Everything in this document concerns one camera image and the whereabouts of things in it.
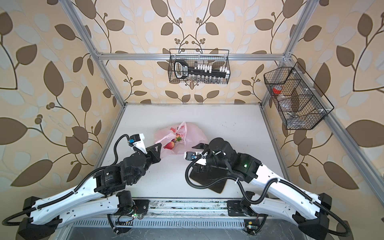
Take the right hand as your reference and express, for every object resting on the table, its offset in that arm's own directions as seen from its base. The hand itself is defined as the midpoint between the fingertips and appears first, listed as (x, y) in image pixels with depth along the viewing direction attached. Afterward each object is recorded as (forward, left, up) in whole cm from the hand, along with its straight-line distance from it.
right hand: (194, 153), depth 66 cm
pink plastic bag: (+9, +9, -3) cm, 13 cm away
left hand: (+4, +14, +2) cm, 14 cm away
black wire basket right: (+21, -54, +8) cm, 58 cm away
